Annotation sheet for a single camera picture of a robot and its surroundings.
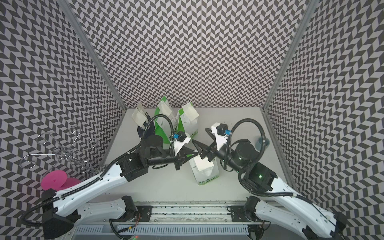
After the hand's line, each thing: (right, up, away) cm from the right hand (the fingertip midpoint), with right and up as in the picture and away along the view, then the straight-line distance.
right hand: (200, 138), depth 58 cm
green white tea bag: (-8, +7, +28) cm, 30 cm away
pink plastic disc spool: (-52, -15, -5) cm, 55 cm away
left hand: (-2, -8, +4) cm, 9 cm away
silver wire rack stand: (-55, -6, +1) cm, 55 cm away
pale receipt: (+1, -12, +5) cm, 13 cm away
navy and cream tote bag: (-35, +8, +30) cm, 47 cm away
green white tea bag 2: (+2, -19, +9) cm, 21 cm away
